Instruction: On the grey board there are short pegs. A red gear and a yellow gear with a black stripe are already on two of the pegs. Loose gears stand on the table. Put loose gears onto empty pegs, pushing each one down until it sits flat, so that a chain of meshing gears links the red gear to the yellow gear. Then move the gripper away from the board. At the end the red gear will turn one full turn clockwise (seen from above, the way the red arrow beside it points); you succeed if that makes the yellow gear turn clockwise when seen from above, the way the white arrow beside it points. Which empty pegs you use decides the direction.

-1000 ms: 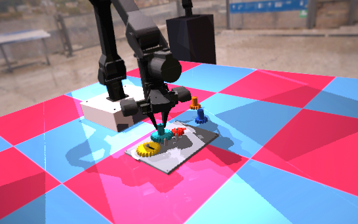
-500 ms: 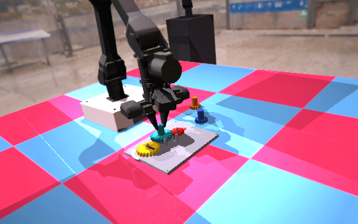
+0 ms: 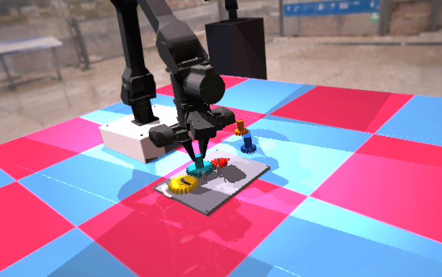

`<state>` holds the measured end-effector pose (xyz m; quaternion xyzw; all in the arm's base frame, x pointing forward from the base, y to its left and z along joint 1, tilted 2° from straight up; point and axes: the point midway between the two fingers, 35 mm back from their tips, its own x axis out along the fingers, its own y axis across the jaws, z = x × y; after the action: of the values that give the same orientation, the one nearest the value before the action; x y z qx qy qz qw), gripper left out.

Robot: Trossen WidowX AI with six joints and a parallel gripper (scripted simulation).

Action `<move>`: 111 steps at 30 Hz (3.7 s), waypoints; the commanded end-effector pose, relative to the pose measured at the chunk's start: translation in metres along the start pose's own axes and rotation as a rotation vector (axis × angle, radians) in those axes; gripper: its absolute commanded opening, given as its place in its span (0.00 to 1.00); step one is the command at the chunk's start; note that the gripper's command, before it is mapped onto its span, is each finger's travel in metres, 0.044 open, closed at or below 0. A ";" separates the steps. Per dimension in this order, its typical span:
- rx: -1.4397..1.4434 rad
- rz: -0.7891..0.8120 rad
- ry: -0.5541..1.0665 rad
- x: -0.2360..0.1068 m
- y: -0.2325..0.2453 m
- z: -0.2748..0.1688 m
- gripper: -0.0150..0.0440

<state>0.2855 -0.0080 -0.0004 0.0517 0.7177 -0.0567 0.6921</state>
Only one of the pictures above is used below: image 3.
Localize red gear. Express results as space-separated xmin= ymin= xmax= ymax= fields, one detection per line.
xmin=211 ymin=158 xmax=227 ymax=169

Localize teal gear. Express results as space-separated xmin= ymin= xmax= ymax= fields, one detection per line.
xmin=186 ymin=153 xmax=215 ymax=177

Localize blue gear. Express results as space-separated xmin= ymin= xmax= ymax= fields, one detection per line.
xmin=240 ymin=134 xmax=257 ymax=154

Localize white curved arrow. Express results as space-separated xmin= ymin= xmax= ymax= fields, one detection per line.
xmin=162 ymin=185 xmax=172 ymax=198

